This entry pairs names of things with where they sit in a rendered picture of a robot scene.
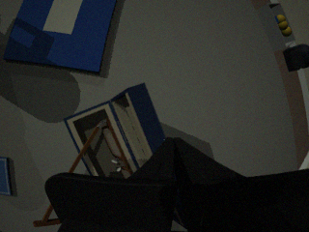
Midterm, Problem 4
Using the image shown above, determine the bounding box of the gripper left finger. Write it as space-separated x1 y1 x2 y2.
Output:
44 137 178 232

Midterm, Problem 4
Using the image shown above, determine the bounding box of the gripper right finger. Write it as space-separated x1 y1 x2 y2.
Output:
173 137 309 232

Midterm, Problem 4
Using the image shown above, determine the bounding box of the dark blue notebook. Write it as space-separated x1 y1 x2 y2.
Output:
3 0 117 73

